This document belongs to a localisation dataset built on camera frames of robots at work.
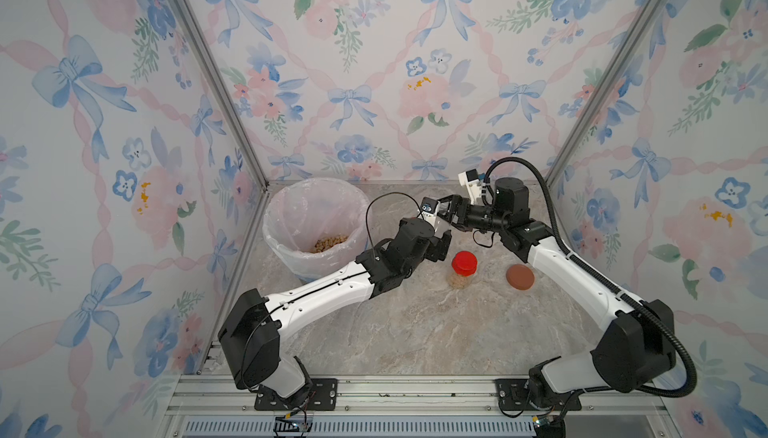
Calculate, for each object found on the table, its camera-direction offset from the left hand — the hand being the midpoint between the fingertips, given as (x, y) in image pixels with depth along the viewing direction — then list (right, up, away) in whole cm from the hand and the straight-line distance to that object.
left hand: (438, 225), depth 75 cm
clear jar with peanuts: (+10, -18, +16) cm, 26 cm away
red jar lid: (+10, -12, +11) cm, 19 cm away
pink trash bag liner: (-35, -1, +15) cm, 38 cm away
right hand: (-1, +4, 0) cm, 4 cm away
